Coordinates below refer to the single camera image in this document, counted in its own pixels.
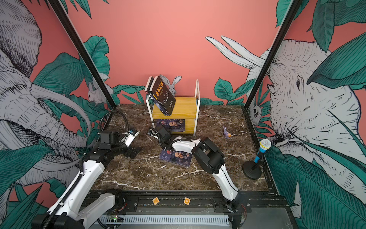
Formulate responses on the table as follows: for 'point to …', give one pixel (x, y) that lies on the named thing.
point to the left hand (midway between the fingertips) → (134, 140)
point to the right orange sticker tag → (187, 201)
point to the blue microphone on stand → (251, 170)
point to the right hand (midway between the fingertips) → (162, 127)
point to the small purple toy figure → (227, 135)
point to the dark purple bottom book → (181, 158)
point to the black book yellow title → (163, 95)
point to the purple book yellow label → (159, 105)
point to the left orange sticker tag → (156, 201)
